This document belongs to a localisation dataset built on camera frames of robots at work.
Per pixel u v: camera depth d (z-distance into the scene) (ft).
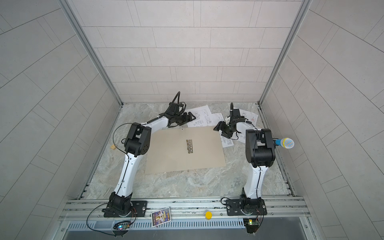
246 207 2.13
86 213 2.29
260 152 1.70
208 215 2.15
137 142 2.03
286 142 2.21
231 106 2.83
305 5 2.32
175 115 2.97
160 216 2.23
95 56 2.92
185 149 3.02
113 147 2.99
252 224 2.23
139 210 2.32
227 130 2.80
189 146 3.01
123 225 2.11
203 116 3.56
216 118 3.55
